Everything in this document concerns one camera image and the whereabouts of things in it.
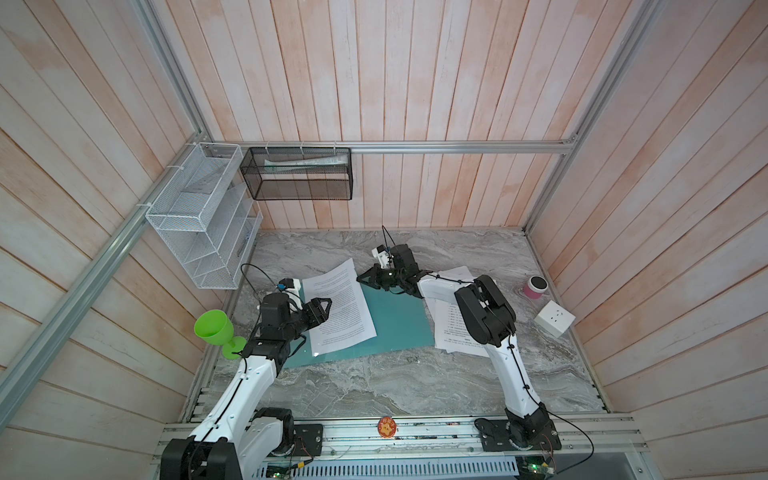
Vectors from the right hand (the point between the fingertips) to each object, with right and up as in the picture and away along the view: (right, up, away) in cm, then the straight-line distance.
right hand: (355, 279), depth 97 cm
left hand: (-7, -7, -14) cm, 18 cm away
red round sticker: (+10, -37, -21) cm, 44 cm away
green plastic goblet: (-37, -12, -18) cm, 43 cm away
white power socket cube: (+63, -12, -7) cm, 64 cm away
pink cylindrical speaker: (+61, -2, +1) cm, 61 cm away
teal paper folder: (+14, -13, -4) cm, 20 cm away
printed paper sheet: (-2, -13, -4) cm, 13 cm away
